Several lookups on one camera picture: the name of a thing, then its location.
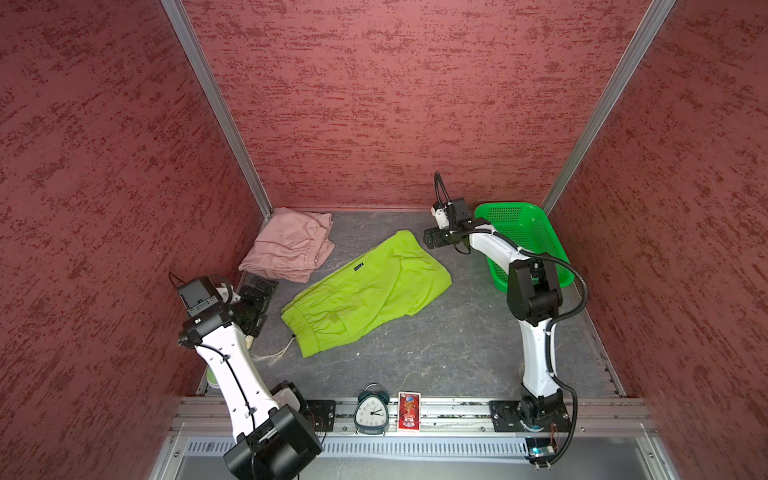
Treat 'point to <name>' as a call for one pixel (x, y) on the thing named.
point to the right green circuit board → (540, 450)
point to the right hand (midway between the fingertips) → (435, 239)
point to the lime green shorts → (389, 281)
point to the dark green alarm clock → (372, 414)
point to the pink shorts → (291, 244)
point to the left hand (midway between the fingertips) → (276, 301)
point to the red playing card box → (409, 411)
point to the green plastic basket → (528, 226)
